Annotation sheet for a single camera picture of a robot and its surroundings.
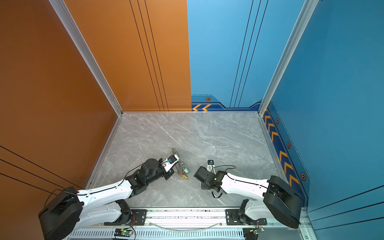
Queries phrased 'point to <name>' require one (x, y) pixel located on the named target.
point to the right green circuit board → (252, 233)
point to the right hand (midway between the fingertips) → (204, 183)
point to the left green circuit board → (123, 232)
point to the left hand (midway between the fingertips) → (177, 160)
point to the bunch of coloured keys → (184, 171)
